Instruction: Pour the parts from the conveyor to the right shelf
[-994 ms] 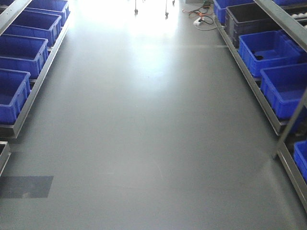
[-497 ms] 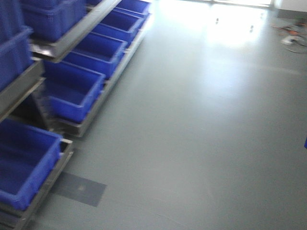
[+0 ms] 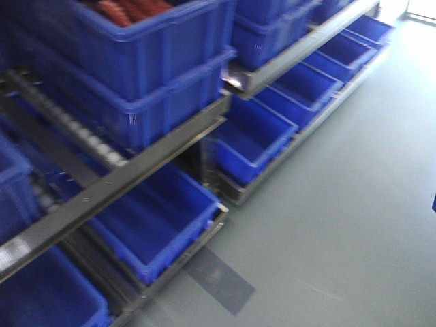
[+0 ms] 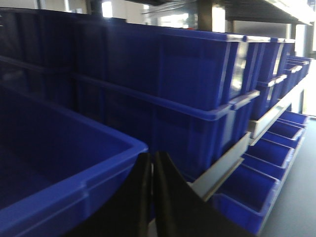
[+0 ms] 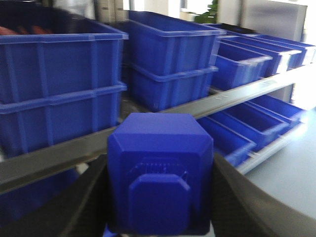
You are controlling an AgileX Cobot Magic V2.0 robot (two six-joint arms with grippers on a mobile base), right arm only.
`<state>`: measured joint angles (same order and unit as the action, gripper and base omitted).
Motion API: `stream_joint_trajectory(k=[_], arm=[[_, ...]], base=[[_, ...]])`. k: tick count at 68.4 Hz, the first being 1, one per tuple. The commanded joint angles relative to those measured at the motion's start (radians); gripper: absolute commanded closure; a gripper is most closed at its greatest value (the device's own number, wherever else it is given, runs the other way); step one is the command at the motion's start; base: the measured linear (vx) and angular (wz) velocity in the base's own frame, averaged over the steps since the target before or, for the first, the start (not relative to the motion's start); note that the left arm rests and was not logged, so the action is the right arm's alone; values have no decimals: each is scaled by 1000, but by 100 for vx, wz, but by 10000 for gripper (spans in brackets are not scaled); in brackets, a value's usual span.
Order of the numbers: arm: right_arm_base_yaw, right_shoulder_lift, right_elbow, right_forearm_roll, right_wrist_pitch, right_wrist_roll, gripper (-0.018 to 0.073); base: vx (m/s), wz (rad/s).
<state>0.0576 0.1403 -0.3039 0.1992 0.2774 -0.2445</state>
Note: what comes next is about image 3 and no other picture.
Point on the row of blue bins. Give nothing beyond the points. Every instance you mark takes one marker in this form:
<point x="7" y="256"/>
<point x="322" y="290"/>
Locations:
<point x="160" y="68"/>
<point x="252" y="143"/>

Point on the blue plastic box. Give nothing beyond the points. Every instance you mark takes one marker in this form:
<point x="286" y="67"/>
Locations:
<point x="434" y="202"/>

